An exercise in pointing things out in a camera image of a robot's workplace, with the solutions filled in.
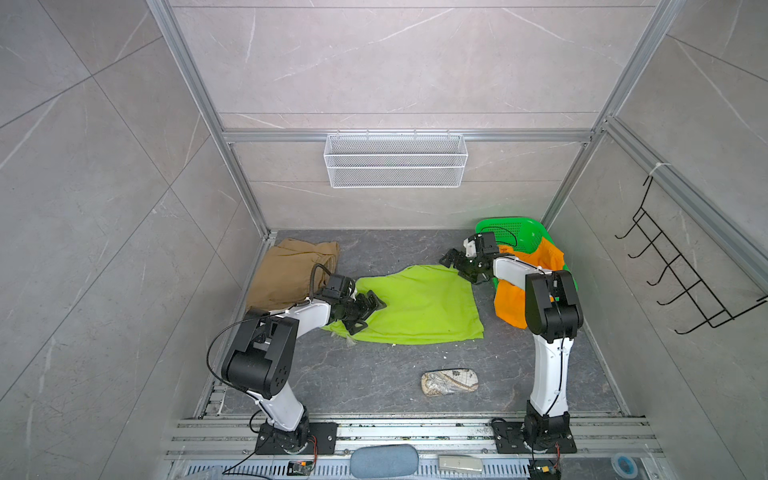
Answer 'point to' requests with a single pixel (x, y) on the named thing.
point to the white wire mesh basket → (396, 161)
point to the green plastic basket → (522, 233)
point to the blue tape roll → (624, 465)
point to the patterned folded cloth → (440, 382)
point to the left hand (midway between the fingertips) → (377, 307)
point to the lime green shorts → (424, 304)
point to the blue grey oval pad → (386, 460)
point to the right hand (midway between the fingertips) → (448, 263)
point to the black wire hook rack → (712, 310)
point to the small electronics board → (299, 468)
